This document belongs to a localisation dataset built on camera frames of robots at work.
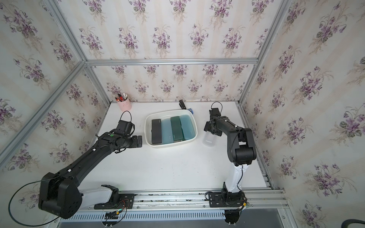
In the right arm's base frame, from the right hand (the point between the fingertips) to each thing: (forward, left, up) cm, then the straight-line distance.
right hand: (213, 130), depth 100 cm
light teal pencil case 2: (-1, +18, +1) cm, 18 cm away
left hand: (-16, +49, +9) cm, 52 cm away
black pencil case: (-2, +40, +1) cm, 40 cm away
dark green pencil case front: (0, +26, +2) cm, 26 cm away
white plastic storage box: (+10, +37, +5) cm, 39 cm away
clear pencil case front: (-8, +4, 0) cm, 9 cm away
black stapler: (+24, +22, +1) cm, 33 cm away
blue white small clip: (+19, +15, 0) cm, 24 cm away
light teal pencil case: (-5, +32, -1) cm, 33 cm away
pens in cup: (+22, +70, +11) cm, 74 cm away
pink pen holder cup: (+18, +67, +6) cm, 69 cm away
